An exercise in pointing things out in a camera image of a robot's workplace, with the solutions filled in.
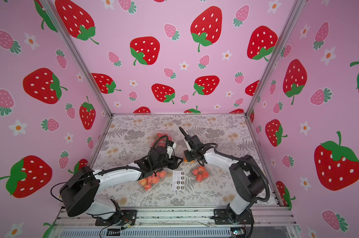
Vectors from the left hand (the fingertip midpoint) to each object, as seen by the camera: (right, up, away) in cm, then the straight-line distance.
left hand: (182, 158), depth 84 cm
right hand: (+3, +1, +8) cm, 8 cm away
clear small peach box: (+11, -10, +2) cm, 15 cm away
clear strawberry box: (-9, +13, -17) cm, 24 cm away
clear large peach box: (-19, -13, -2) cm, 23 cm away
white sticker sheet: (-2, -13, +2) cm, 14 cm away
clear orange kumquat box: (+2, -2, +1) cm, 3 cm away
